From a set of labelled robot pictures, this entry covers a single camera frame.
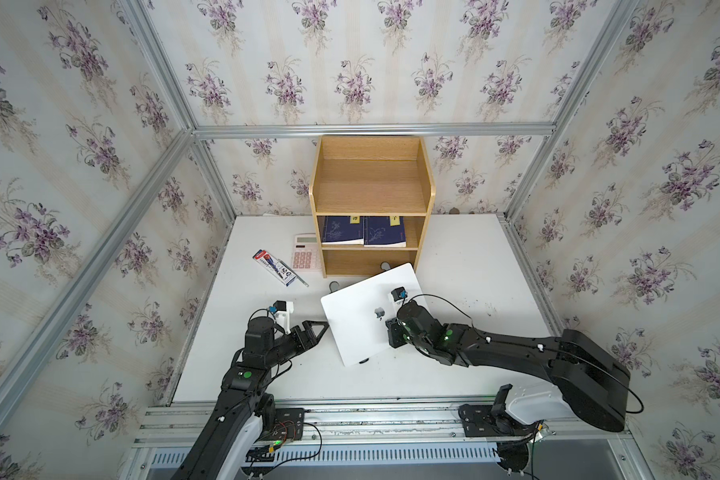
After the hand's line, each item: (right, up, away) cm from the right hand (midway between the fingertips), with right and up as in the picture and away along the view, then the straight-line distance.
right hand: (388, 324), depth 85 cm
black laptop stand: (-16, +11, +1) cm, 19 cm away
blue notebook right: (-1, +27, +6) cm, 28 cm away
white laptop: (-9, +3, +1) cm, 9 cm away
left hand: (-17, -1, -6) cm, 18 cm away
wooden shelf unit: (-5, +37, -2) cm, 37 cm away
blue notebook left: (-15, +28, +8) cm, 32 cm away
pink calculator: (-28, +20, +23) cm, 41 cm away
